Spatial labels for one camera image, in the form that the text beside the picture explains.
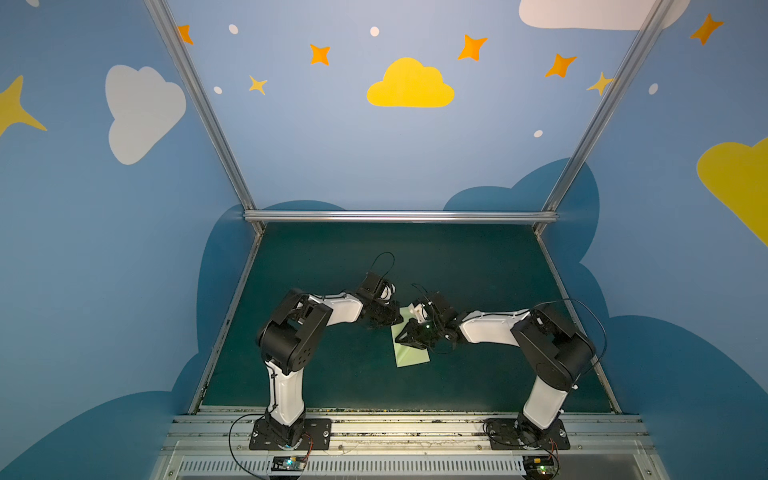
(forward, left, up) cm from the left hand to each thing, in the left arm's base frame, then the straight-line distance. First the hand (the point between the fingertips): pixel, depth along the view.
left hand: (406, 321), depth 94 cm
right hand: (-6, +3, 0) cm, 7 cm away
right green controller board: (-37, -31, -2) cm, 49 cm away
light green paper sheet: (-10, 0, -1) cm, 10 cm away
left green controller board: (-37, +30, -3) cm, 48 cm away
